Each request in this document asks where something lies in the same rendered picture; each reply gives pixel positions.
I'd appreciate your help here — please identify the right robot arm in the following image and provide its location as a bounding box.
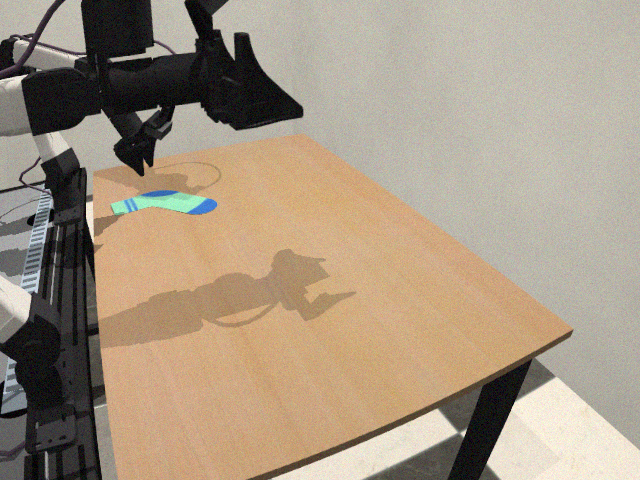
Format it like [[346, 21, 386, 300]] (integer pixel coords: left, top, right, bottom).
[[0, 0, 229, 455]]

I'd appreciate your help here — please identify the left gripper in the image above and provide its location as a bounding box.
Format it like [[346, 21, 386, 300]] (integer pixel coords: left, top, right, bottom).
[[109, 112, 157, 177]]

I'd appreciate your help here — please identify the mint green sock with blue toe and heel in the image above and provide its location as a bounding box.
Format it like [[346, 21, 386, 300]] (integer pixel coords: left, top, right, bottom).
[[111, 190, 218, 216]]

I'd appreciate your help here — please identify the black slotted metal crossbar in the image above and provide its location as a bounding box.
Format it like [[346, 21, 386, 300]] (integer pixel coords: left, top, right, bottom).
[[48, 167, 102, 480]]

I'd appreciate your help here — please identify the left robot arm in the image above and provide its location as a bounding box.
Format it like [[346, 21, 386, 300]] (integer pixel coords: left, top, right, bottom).
[[0, 38, 174, 227]]

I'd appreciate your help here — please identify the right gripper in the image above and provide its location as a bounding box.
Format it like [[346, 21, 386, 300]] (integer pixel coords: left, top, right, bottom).
[[153, 29, 303, 131]]

